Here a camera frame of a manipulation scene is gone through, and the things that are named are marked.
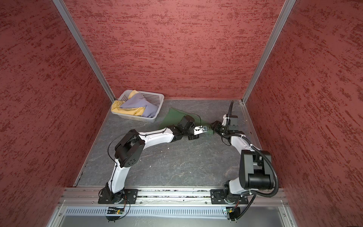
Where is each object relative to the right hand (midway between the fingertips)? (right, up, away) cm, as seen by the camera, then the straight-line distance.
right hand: (212, 127), depth 92 cm
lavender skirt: (-51, +19, +5) cm, 55 cm away
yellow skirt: (-55, +11, +7) cm, 56 cm away
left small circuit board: (-55, -42, -20) cm, 72 cm away
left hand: (-9, -2, -1) cm, 9 cm away
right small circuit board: (+7, -42, -21) cm, 48 cm away
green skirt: (-27, +7, +19) cm, 34 cm away
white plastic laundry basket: (-43, +22, +21) cm, 52 cm away
